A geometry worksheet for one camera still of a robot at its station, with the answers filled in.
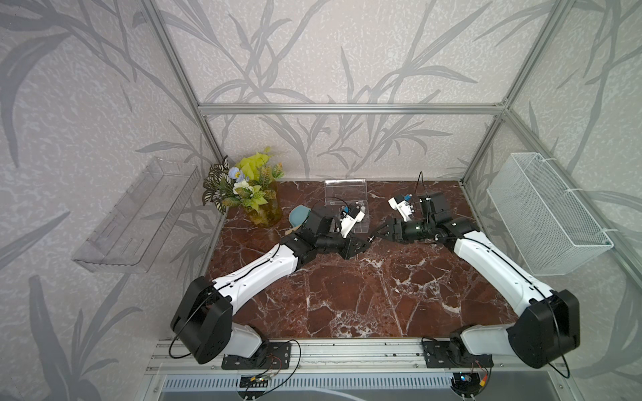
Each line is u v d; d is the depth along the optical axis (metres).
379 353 0.75
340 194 1.15
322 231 0.62
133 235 0.68
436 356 0.73
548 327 0.40
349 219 0.69
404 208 0.72
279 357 0.73
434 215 0.62
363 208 1.02
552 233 0.59
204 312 0.41
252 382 0.70
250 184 0.89
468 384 0.74
